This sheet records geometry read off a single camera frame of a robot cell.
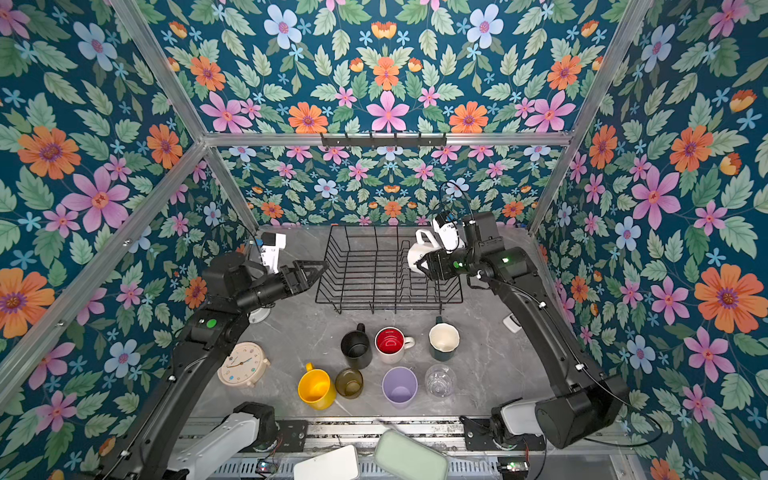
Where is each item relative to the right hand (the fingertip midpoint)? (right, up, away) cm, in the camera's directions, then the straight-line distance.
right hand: (433, 255), depth 73 cm
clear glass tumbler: (+3, -35, +9) cm, 37 cm away
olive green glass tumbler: (-22, -36, +8) cm, 43 cm away
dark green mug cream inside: (+5, -25, +14) cm, 30 cm away
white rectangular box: (-23, -48, -6) cm, 53 cm away
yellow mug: (-31, -36, +7) cm, 49 cm away
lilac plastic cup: (-8, -36, +7) cm, 38 cm away
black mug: (-21, -28, +14) cm, 38 cm away
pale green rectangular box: (-8, -48, -4) cm, 49 cm away
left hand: (-25, -2, -9) cm, 26 cm away
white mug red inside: (-11, -26, +15) cm, 32 cm away
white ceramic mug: (-2, +3, -1) cm, 3 cm away
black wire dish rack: (-21, -4, +37) cm, 42 cm away
